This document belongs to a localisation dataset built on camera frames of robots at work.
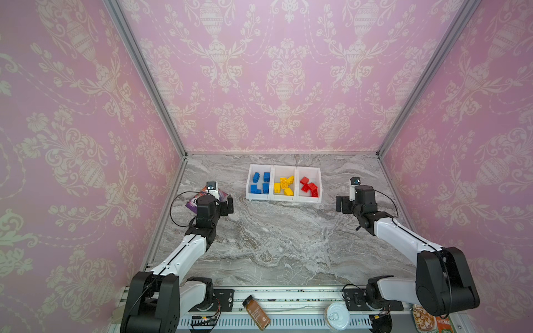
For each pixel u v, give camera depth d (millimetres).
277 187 1029
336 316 665
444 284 416
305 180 1086
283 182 1029
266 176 1066
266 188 1021
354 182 795
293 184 1003
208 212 661
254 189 1006
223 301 747
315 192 1021
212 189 755
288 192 1012
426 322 689
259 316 682
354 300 733
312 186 1019
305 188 1029
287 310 729
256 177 1078
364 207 686
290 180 1052
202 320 732
